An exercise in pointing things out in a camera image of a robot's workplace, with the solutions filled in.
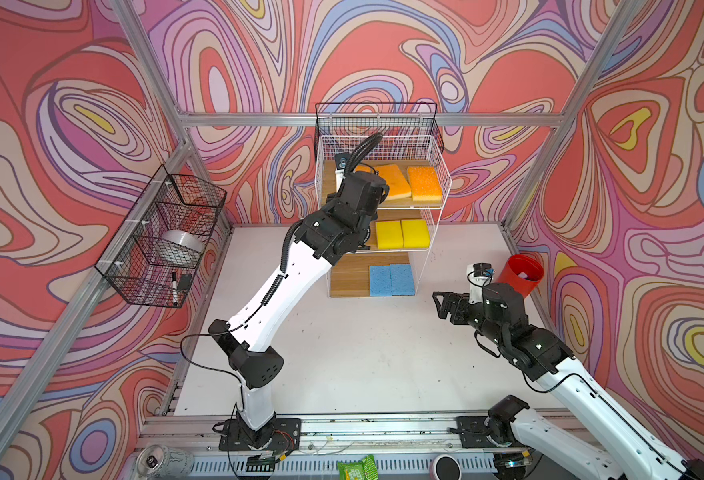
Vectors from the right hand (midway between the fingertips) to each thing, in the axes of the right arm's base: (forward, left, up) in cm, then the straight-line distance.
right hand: (449, 302), depth 75 cm
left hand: (+17, +22, +23) cm, 36 cm away
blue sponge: (+17, +8, -16) cm, 25 cm away
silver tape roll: (+9, +66, +14) cm, 68 cm away
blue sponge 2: (+19, +15, -18) cm, 30 cm away
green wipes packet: (-33, +23, -18) cm, 44 cm away
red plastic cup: (+17, -31, -13) cm, 38 cm away
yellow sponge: (+17, +7, +7) cm, 20 cm away
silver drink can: (-31, +64, -5) cm, 71 cm away
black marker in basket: (+3, +68, +6) cm, 69 cm away
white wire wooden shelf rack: (+23, +26, -19) cm, 39 cm away
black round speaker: (-33, +5, -15) cm, 37 cm away
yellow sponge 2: (+18, +14, +7) cm, 24 cm away
